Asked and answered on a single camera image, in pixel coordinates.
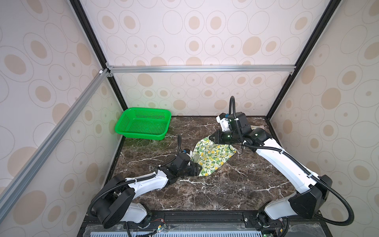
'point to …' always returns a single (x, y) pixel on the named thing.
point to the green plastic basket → (148, 123)
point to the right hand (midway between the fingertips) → (214, 136)
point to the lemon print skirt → (211, 156)
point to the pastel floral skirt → (253, 127)
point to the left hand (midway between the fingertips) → (202, 168)
